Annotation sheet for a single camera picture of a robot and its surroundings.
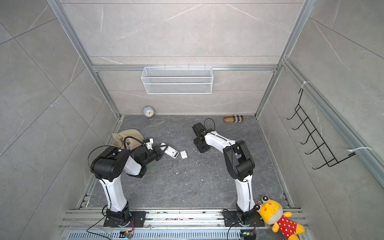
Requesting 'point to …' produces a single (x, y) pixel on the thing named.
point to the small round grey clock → (149, 111)
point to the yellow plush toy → (271, 212)
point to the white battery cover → (183, 154)
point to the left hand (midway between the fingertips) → (168, 143)
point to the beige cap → (129, 139)
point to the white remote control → (170, 151)
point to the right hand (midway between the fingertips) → (196, 144)
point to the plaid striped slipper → (233, 118)
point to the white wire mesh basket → (179, 80)
